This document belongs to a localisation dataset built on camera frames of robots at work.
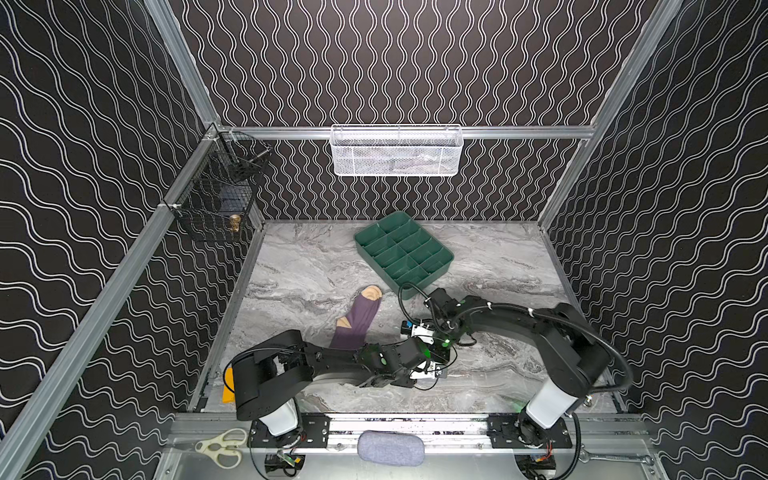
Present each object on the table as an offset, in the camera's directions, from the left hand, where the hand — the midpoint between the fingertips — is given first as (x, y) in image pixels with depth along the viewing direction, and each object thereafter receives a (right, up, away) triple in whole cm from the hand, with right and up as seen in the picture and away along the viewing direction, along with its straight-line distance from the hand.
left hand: (422, 367), depth 83 cm
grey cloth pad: (-9, -14, -12) cm, 21 cm away
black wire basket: (-64, +47, +11) cm, 80 cm away
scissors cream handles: (-49, -15, -11) cm, 53 cm away
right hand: (+2, +1, +5) cm, 5 cm away
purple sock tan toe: (-21, +8, +8) cm, 24 cm away
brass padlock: (-52, +41, 0) cm, 66 cm away
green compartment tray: (-4, +32, +21) cm, 39 cm away
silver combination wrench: (+37, -17, -11) cm, 43 cm away
